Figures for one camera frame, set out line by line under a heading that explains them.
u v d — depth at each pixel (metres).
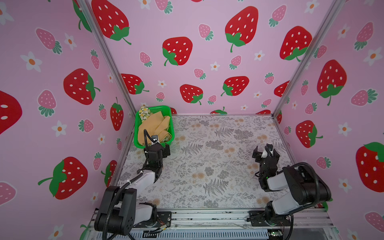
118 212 0.42
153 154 0.66
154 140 0.74
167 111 1.14
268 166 0.68
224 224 0.73
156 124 1.04
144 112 1.11
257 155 0.83
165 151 0.83
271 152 0.76
